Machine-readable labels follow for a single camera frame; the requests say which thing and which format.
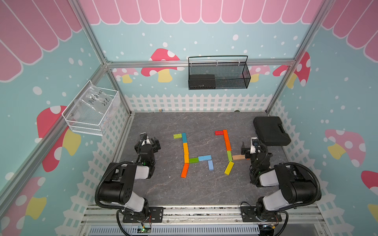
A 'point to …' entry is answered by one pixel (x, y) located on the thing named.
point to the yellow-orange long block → (185, 147)
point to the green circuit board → (144, 230)
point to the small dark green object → (237, 110)
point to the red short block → (219, 132)
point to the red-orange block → (226, 134)
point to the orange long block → (185, 170)
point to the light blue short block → (210, 165)
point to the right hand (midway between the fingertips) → (252, 141)
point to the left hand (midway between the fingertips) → (148, 141)
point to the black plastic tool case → (270, 131)
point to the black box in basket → (202, 81)
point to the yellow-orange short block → (186, 157)
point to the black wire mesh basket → (218, 72)
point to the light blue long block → (204, 158)
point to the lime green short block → (177, 135)
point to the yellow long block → (229, 167)
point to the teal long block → (184, 137)
